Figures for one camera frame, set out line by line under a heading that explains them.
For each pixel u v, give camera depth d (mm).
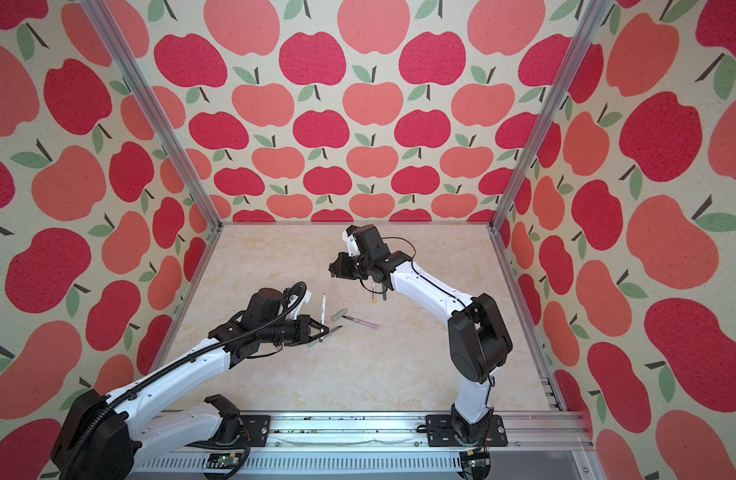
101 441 396
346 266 759
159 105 881
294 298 744
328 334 781
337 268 788
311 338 730
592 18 699
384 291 718
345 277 766
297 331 695
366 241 666
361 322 933
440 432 732
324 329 766
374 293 733
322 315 783
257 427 749
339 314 958
